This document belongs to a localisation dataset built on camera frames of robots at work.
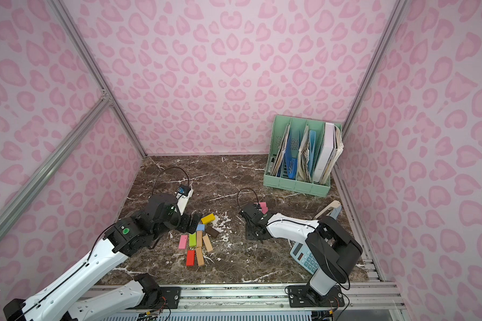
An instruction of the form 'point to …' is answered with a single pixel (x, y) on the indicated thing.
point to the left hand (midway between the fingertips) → (192, 208)
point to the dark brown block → (211, 231)
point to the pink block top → (263, 205)
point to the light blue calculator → (300, 253)
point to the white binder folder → (326, 150)
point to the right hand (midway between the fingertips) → (251, 233)
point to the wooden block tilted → (207, 243)
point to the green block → (193, 239)
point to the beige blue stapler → (336, 206)
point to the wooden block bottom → (199, 256)
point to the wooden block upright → (199, 239)
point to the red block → (190, 259)
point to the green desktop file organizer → (304, 154)
